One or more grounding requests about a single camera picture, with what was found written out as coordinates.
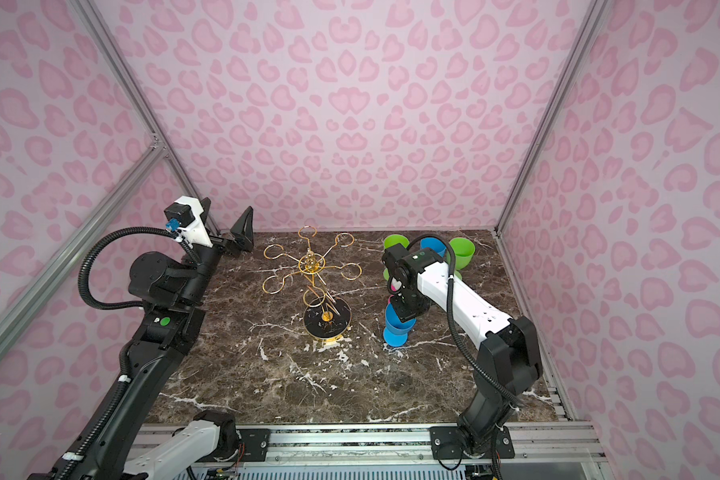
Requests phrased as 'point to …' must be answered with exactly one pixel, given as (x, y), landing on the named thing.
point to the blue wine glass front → (434, 244)
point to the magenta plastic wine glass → (393, 288)
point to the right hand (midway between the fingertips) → (411, 312)
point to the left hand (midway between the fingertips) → (225, 199)
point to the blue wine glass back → (396, 331)
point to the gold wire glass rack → (325, 318)
